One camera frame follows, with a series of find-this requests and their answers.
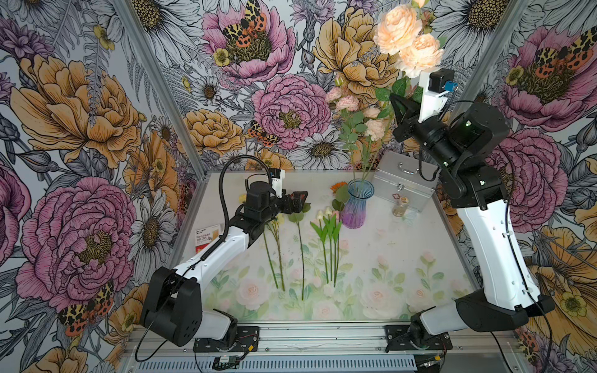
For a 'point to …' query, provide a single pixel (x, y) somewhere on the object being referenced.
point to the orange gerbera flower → (342, 194)
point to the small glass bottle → (400, 207)
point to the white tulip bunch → (327, 227)
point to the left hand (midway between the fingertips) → (296, 198)
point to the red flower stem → (298, 217)
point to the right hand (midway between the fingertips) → (387, 101)
